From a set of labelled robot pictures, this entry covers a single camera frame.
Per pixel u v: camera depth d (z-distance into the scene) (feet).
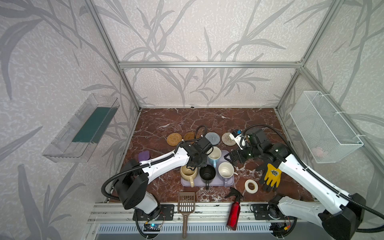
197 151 1.97
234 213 2.35
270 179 2.71
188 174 2.58
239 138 2.18
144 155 3.13
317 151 2.37
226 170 2.80
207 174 2.77
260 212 2.38
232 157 2.13
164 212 2.42
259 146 1.81
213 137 3.34
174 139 3.35
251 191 2.64
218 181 2.77
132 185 1.38
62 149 1.94
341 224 1.21
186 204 2.52
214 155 2.99
